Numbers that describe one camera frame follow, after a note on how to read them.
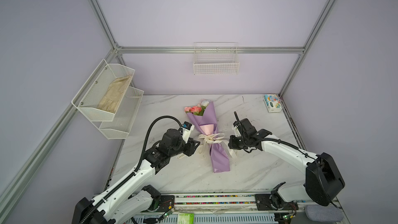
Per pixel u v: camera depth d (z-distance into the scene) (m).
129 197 0.57
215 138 0.89
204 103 1.07
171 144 0.58
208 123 0.97
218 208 0.73
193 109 1.04
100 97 0.78
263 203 0.73
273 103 1.08
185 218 0.68
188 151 0.68
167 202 0.74
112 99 0.77
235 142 0.75
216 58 0.95
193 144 0.67
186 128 0.67
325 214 0.69
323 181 0.42
